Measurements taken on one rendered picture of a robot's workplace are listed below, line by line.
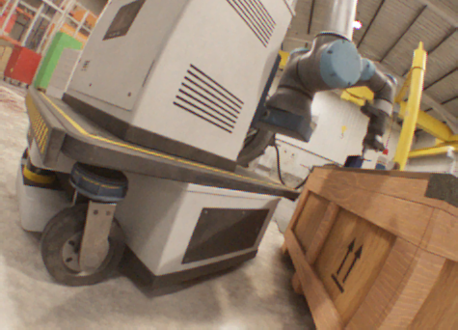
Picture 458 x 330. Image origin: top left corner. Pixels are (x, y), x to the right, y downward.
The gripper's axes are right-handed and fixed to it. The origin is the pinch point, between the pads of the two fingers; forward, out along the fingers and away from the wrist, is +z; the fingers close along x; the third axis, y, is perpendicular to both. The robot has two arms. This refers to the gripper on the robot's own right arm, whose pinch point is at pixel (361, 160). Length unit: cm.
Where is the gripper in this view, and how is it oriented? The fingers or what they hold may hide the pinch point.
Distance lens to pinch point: 93.4
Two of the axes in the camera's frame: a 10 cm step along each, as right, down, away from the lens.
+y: 9.1, 3.6, 2.0
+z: -3.7, 9.3, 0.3
